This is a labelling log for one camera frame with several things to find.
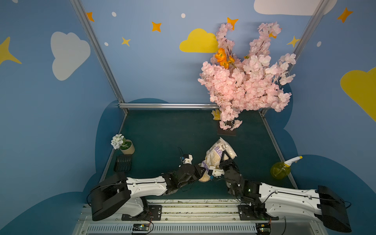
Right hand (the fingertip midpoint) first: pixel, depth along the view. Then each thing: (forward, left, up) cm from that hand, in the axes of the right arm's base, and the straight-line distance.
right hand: (232, 150), depth 74 cm
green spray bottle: (-3, -30, -14) cm, 33 cm away
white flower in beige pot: (+6, +65, -7) cm, 66 cm away
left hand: (-6, +11, -10) cm, 16 cm away
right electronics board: (-31, -17, -23) cm, 42 cm away
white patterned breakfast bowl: (-10, +13, -16) cm, 23 cm away
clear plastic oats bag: (-3, +9, -3) cm, 10 cm away
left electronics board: (-34, +45, -22) cm, 60 cm away
